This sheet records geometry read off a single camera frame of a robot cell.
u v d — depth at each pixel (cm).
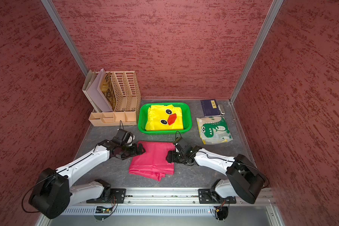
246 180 43
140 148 77
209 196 73
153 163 81
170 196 76
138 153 76
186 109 103
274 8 71
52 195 40
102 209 72
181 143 68
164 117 104
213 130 97
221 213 70
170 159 79
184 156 65
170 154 77
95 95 92
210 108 114
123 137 68
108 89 102
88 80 92
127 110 114
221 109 110
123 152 70
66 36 82
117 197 74
